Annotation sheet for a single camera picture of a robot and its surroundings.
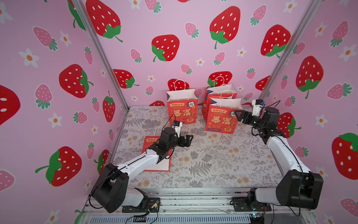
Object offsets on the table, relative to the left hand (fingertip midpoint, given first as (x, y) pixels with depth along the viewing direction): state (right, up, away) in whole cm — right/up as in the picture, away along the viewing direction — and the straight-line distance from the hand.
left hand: (188, 135), depth 84 cm
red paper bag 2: (+22, +27, +1) cm, 35 cm away
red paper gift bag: (-15, -20, +4) cm, 25 cm away
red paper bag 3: (+23, +11, +10) cm, 27 cm away
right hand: (+33, +14, -2) cm, 36 cm away
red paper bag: (-4, +20, +9) cm, 23 cm away
